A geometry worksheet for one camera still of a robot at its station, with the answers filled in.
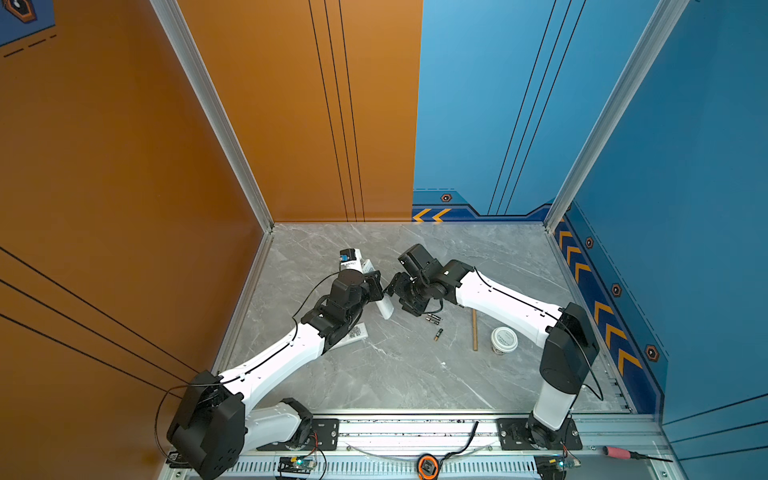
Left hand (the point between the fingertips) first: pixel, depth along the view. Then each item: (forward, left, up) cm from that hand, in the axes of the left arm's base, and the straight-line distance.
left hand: (381, 271), depth 81 cm
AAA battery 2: (-4, -16, -21) cm, 27 cm away
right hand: (-6, -1, -5) cm, 8 cm away
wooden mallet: (-7, -28, -20) cm, 35 cm away
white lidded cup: (-13, -34, -14) cm, 39 cm away
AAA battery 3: (-9, -17, -19) cm, 27 cm away
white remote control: (-7, -1, -6) cm, 9 cm away
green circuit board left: (-42, +19, -22) cm, 51 cm away
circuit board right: (-41, -42, -21) cm, 63 cm away
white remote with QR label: (-10, +7, -19) cm, 22 cm away
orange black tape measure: (-42, -12, -17) cm, 47 cm away
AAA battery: (-3, -17, -20) cm, 26 cm away
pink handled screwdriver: (-39, -57, -18) cm, 71 cm away
